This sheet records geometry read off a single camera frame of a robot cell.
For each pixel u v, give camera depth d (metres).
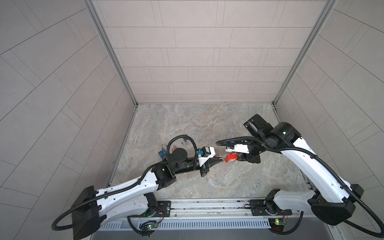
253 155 0.56
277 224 0.68
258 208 0.71
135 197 0.58
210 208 0.72
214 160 0.59
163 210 0.71
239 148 0.55
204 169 0.55
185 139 0.96
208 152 0.51
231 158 0.61
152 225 0.64
